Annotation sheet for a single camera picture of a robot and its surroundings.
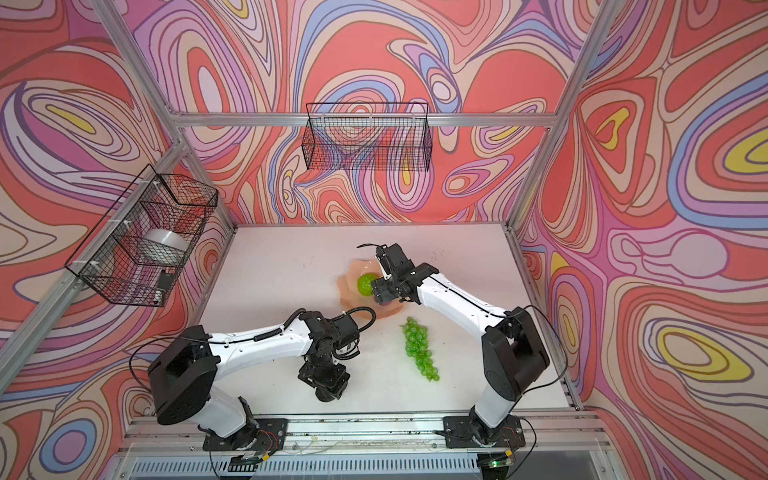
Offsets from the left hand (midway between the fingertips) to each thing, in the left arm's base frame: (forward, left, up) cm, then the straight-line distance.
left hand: (335, 391), depth 77 cm
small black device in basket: (+20, +42, +22) cm, 51 cm away
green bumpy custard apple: (+32, -7, +3) cm, 32 cm away
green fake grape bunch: (+14, -22, +1) cm, 26 cm away
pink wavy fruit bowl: (+29, -2, -1) cm, 29 cm away
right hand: (+26, -15, +8) cm, 31 cm away
